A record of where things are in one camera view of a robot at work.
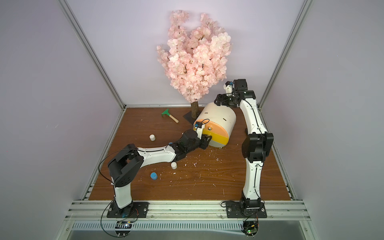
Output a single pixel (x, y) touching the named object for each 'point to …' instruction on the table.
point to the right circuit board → (250, 228)
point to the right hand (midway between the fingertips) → (222, 98)
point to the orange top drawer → (216, 128)
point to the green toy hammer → (167, 112)
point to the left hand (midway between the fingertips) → (212, 137)
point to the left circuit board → (123, 228)
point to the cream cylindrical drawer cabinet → (220, 122)
